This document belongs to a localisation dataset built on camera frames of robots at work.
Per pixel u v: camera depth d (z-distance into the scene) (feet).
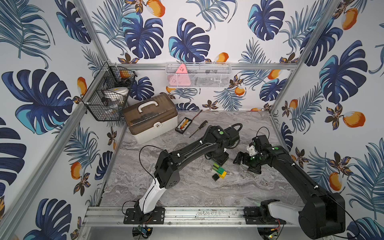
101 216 2.51
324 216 1.30
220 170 2.78
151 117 2.94
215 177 2.81
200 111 3.98
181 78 2.96
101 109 2.69
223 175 2.80
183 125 3.60
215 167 2.69
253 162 2.30
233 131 2.15
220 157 2.31
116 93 2.62
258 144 2.18
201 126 3.60
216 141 1.79
